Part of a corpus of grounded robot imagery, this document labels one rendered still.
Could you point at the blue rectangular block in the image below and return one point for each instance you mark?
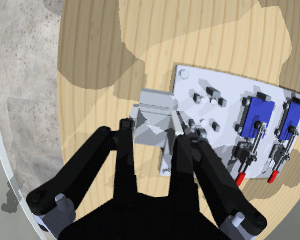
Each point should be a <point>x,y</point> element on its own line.
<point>258,109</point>
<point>291,117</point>

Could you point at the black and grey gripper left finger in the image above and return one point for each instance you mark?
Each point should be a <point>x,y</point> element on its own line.
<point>53,204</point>

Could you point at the light grey metal fixture plate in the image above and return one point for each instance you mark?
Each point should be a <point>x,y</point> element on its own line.
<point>233,88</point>

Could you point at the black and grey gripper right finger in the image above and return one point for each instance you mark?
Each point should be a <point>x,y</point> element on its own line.
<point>233,214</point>

